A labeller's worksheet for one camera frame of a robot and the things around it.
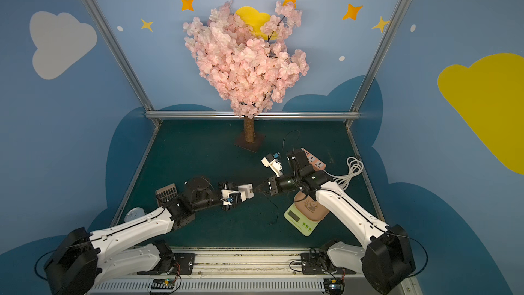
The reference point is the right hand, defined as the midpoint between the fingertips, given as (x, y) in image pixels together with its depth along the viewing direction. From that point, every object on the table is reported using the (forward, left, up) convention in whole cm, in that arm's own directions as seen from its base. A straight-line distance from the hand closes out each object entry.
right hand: (260, 188), depth 73 cm
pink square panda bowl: (0, -20, -17) cm, 27 cm away
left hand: (+3, +6, -2) cm, 7 cm away
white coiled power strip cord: (+24, -46, -19) cm, 55 cm away
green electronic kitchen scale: (-7, -19, -18) cm, 27 cm away
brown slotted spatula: (+4, +45, -19) cm, 49 cm away
